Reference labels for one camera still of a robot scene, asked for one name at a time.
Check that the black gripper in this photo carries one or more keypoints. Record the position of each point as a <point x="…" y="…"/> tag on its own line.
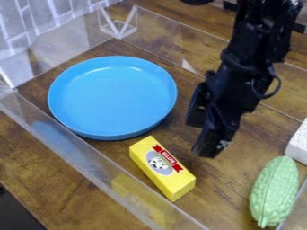
<point x="230" y="93"/>

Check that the yellow butter block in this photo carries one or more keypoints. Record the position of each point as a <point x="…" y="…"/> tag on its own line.
<point x="162" y="168"/>

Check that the green bitter gourd toy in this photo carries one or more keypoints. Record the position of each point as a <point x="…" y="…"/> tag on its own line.
<point x="274" y="192"/>

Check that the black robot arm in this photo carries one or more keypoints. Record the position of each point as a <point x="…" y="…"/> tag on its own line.
<point x="262" y="31"/>

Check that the white foam block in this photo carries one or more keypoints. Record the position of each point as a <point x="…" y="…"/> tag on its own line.
<point x="297" y="146"/>

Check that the blue round tray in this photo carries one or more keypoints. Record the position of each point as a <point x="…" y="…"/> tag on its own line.
<point x="112" y="98"/>

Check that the clear acrylic back wall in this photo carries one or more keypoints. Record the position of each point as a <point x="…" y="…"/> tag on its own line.
<point x="194" y="49"/>

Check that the clear acrylic wall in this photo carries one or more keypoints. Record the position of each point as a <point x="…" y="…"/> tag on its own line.
<point x="124" y="187"/>
<point x="194" y="49"/>

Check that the clear acrylic front wall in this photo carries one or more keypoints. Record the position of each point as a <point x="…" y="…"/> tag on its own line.
<point x="124" y="187"/>

